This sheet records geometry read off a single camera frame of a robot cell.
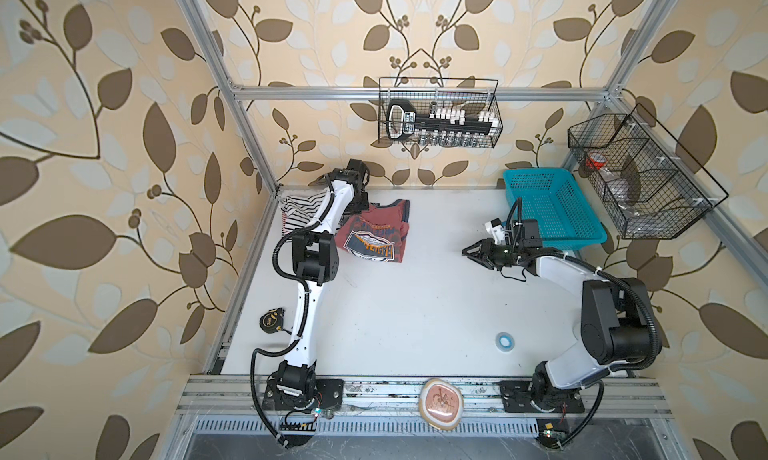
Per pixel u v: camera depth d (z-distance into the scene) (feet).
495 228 2.84
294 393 2.16
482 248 2.74
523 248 2.40
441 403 2.32
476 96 2.99
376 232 3.44
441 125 2.73
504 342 2.73
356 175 2.62
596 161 2.66
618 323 1.50
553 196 3.85
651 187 2.38
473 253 2.89
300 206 3.47
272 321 2.77
